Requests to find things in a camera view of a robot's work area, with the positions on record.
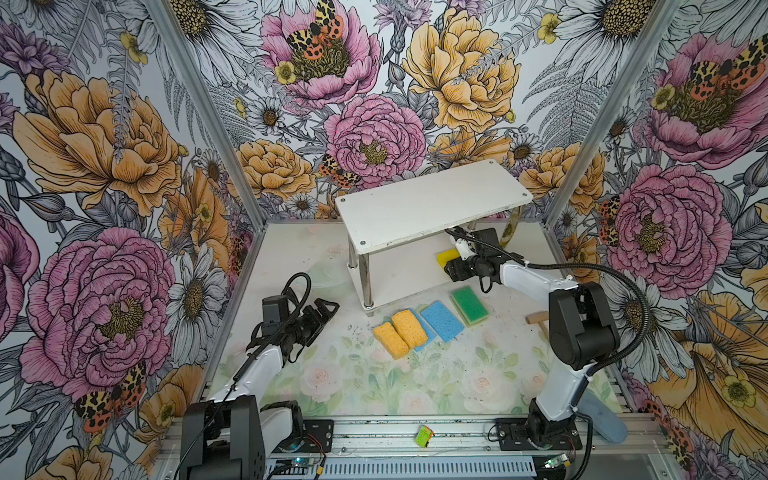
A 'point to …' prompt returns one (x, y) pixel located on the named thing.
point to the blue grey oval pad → (605, 421)
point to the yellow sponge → (444, 257)
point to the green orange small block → (423, 436)
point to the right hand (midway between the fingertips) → (458, 271)
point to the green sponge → (469, 306)
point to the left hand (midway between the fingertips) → (332, 322)
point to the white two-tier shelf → (393, 234)
